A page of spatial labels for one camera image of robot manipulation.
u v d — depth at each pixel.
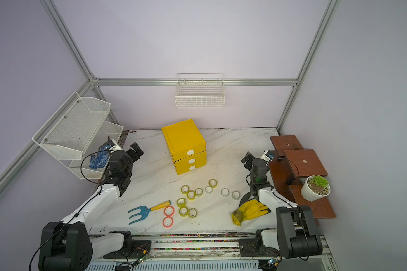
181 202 0.86
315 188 0.67
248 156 0.80
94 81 0.92
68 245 0.40
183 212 0.84
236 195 0.90
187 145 0.84
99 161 0.88
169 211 0.84
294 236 0.42
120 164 0.62
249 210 0.84
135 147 0.76
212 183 0.94
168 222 0.81
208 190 0.93
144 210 0.84
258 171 0.66
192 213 0.84
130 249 0.71
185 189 0.92
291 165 0.74
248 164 0.81
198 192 0.91
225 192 0.91
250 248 0.73
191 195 0.89
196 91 0.96
